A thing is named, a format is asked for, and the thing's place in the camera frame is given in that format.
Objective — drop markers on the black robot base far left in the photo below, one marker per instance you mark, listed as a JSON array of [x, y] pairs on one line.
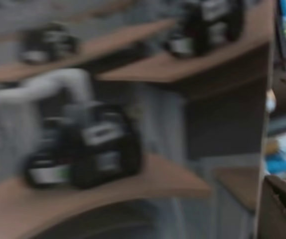
[[45, 44]]

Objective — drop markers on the black robot base near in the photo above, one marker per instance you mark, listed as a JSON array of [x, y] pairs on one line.
[[89, 145]]

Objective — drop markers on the grey robot arm link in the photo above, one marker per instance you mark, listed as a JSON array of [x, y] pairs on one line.
[[17, 105]]

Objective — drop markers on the black robot base far right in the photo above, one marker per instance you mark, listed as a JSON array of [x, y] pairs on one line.
[[192, 37]]

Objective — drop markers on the brown wooden desk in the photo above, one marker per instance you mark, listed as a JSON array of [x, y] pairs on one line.
[[24, 214]]

